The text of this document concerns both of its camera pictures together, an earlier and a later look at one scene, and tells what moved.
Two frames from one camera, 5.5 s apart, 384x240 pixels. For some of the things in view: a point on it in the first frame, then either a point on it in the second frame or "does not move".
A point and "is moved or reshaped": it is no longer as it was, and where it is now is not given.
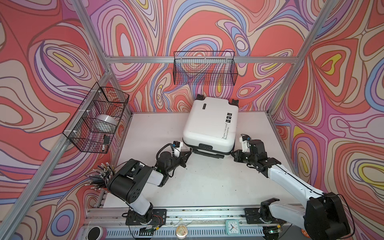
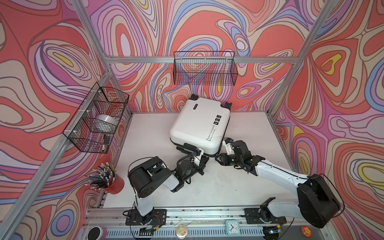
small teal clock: x=233 y=227 does not move
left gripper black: x=182 y=160 → x=201 y=168
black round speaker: x=95 y=233 does not move
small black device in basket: x=106 y=139 does not move
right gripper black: x=237 y=158 → x=222 y=159
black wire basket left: x=92 y=127 does not move
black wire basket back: x=207 y=68 does not move
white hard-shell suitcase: x=210 y=127 is moved or reshaped
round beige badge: x=181 y=231 does not move
